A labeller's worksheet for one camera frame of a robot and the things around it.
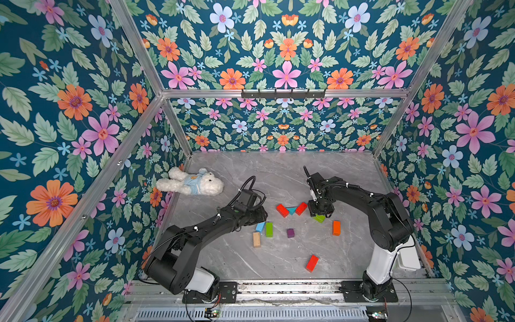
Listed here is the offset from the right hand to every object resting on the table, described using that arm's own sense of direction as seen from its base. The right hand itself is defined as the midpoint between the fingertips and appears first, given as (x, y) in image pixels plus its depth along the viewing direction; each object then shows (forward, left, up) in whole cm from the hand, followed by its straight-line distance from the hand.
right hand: (320, 210), depth 93 cm
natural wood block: (-15, +29, +1) cm, 33 cm away
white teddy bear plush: (+9, +56, +8) cm, 58 cm away
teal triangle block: (-1, +13, +1) cm, 13 cm away
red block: (-1, +18, 0) cm, 18 cm away
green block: (-10, +24, -1) cm, 26 cm away
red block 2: (0, +9, +1) cm, 9 cm away
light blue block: (-9, +28, +1) cm, 29 cm away
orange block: (-7, -7, -3) cm, 11 cm away
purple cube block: (-11, +14, -1) cm, 18 cm away
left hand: (-5, +24, +4) cm, 25 cm away
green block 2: (-5, +1, 0) cm, 5 cm away
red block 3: (-23, +5, -2) cm, 24 cm away
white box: (-21, -31, +2) cm, 38 cm away
